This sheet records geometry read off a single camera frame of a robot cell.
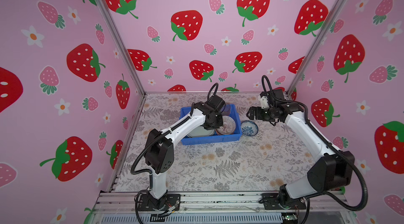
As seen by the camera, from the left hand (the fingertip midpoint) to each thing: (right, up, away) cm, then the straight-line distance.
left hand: (221, 125), depth 86 cm
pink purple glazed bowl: (+4, -1, +2) cm, 5 cm away
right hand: (+17, +6, -2) cm, 18 cm away
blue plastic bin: (+7, -6, +2) cm, 10 cm away
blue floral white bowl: (+19, -4, +13) cm, 24 cm away
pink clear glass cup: (+1, +9, -12) cm, 15 cm away
